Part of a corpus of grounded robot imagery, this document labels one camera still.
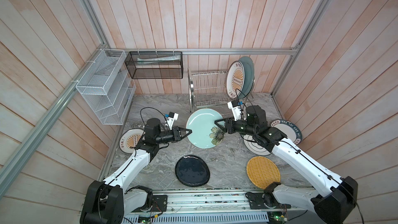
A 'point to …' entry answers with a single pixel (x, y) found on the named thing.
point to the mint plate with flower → (205, 134)
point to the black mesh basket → (155, 65)
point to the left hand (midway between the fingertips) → (191, 135)
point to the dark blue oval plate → (192, 171)
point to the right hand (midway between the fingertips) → (217, 122)
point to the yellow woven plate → (262, 171)
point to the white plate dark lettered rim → (289, 129)
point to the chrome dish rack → (207, 88)
